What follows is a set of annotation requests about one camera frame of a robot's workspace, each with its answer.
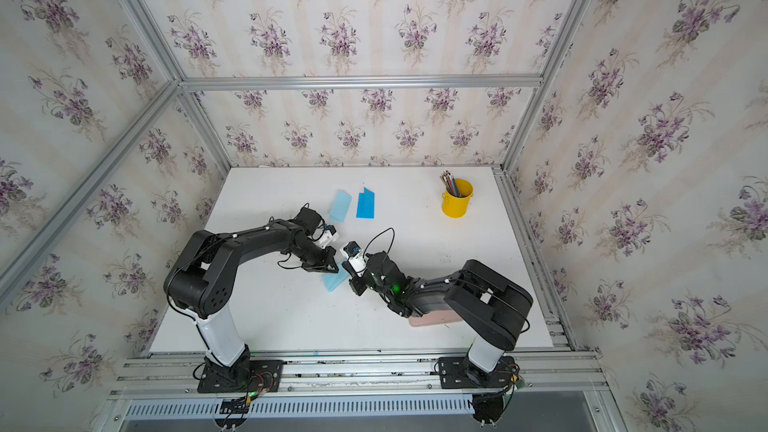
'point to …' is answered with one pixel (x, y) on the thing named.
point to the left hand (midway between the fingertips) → (340, 270)
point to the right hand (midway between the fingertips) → (347, 264)
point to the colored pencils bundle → (450, 183)
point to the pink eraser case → (434, 318)
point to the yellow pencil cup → (458, 207)
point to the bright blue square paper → (365, 206)
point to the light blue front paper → (334, 280)
